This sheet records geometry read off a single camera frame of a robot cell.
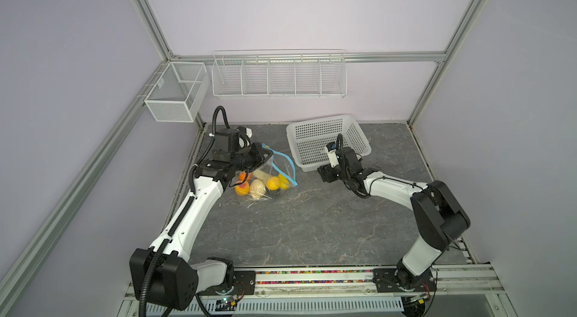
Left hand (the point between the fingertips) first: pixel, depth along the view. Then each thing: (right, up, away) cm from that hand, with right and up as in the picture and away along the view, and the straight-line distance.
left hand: (274, 154), depth 75 cm
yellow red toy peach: (-15, -15, +16) cm, 26 cm away
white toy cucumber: (-7, -9, +15) cm, 19 cm away
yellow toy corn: (+2, -11, +11) cm, 16 cm away
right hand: (+20, -6, +18) cm, 27 cm away
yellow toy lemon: (-2, -11, +9) cm, 15 cm away
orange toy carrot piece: (-9, -6, -8) cm, 13 cm away
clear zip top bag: (-6, -12, +13) cm, 19 cm away
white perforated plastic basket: (+13, +6, +37) cm, 39 cm away
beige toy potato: (-9, -14, +15) cm, 22 cm away
